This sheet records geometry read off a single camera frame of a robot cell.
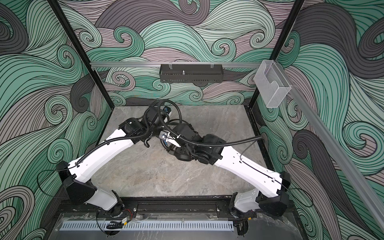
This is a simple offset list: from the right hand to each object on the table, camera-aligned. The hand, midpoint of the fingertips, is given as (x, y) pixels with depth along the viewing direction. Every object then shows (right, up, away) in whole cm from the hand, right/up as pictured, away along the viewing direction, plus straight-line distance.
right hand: (183, 134), depth 66 cm
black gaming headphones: (-1, -7, -10) cm, 12 cm away
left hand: (-10, +3, +8) cm, 13 cm away
